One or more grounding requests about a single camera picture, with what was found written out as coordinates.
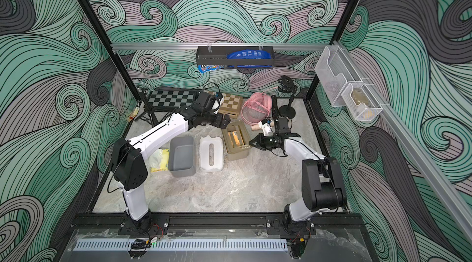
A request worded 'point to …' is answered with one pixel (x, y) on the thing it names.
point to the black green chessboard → (172, 98)
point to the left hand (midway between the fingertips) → (222, 115)
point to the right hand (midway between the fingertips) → (253, 143)
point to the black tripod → (152, 111)
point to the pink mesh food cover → (256, 108)
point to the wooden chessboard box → (231, 104)
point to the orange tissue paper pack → (235, 138)
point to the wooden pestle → (256, 127)
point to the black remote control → (275, 108)
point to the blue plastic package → (250, 55)
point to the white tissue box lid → (211, 154)
